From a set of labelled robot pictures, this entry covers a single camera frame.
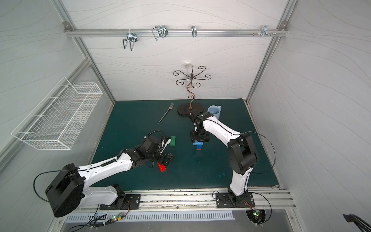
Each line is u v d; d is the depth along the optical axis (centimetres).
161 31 76
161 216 70
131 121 106
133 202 73
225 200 73
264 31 77
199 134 75
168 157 74
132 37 78
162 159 73
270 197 77
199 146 89
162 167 84
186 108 115
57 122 69
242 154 48
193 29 74
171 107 115
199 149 92
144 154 65
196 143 82
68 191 41
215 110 108
